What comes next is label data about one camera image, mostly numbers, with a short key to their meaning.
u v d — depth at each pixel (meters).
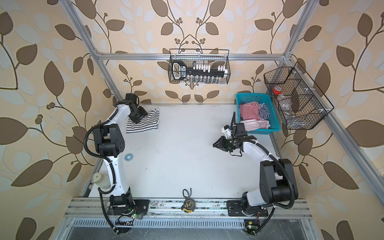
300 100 0.76
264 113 1.08
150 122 1.05
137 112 0.88
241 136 0.71
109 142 0.59
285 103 0.71
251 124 0.93
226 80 0.91
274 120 0.99
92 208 0.76
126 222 0.74
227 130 0.83
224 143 0.78
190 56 0.89
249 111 1.05
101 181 0.76
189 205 0.72
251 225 0.71
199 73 0.84
